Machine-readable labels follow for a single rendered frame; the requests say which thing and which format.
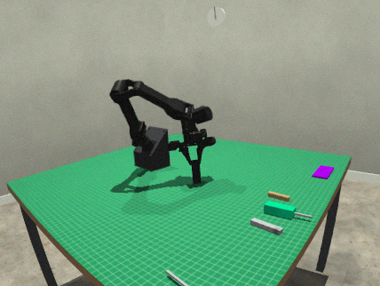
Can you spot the orange-handled screwdriver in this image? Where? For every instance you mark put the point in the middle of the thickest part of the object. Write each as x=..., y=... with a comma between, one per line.
x=176, y=278

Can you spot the purple rectangular block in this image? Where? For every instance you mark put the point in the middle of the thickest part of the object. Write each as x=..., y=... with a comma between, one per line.
x=323, y=172

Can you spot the green work mat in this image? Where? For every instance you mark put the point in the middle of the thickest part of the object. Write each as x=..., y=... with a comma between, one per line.
x=127, y=225

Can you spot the black strip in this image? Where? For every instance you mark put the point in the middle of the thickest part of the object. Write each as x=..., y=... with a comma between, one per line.
x=196, y=171

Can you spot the grey rectangular bar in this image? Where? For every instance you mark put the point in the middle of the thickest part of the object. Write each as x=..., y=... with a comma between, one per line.
x=266, y=226

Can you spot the small tan wooden bar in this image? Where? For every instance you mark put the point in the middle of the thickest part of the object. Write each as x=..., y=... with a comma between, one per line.
x=279, y=196

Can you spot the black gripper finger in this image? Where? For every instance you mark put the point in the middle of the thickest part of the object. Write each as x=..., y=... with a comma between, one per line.
x=186, y=154
x=199, y=151

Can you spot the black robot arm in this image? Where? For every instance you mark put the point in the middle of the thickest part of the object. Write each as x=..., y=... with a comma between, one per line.
x=175, y=108

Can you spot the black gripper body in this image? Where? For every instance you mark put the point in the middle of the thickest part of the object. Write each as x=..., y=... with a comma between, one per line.
x=173, y=145

